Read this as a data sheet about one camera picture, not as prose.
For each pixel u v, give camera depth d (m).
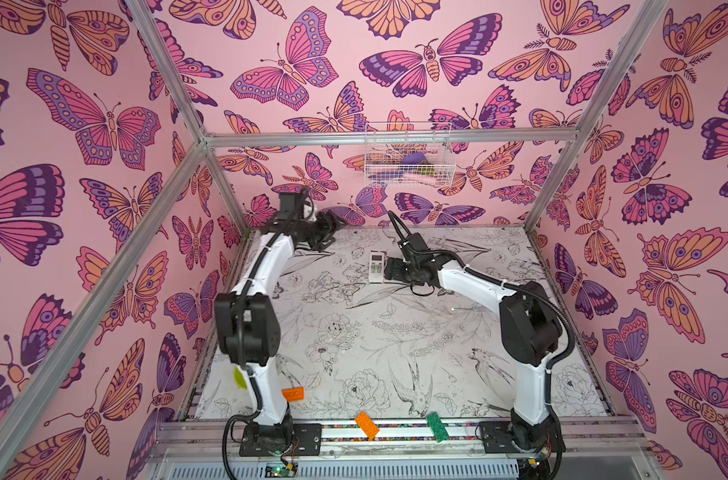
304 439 0.73
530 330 0.52
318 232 0.80
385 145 0.96
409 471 0.70
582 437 0.75
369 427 0.74
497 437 0.74
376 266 1.09
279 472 0.72
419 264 0.73
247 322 0.50
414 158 0.95
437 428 0.75
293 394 0.81
